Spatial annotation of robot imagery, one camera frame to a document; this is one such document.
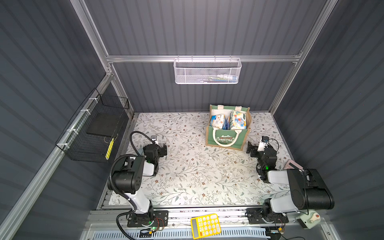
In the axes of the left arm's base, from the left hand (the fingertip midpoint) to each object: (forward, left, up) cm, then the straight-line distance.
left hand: (157, 144), depth 96 cm
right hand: (-3, -64, +6) cm, 64 cm away
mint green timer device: (-43, -77, +2) cm, 88 cm away
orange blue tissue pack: (+8, -40, +13) cm, 43 cm away
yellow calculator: (-44, -29, -4) cm, 53 cm away
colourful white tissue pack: (+6, -50, +17) cm, 53 cm away
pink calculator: (-14, -81, -4) cm, 83 cm away
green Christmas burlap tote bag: (-1, -47, +7) cm, 48 cm away
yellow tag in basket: (-17, +15, +22) cm, 32 cm away
